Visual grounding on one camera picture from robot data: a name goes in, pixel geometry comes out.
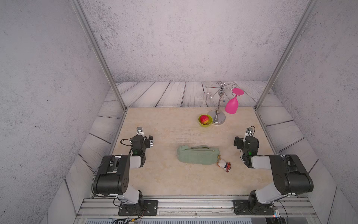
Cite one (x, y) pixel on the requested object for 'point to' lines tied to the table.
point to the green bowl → (209, 122)
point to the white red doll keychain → (222, 163)
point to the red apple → (204, 119)
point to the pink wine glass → (231, 106)
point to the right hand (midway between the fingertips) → (246, 136)
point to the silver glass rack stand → (218, 116)
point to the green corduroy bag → (199, 154)
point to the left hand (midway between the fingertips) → (144, 135)
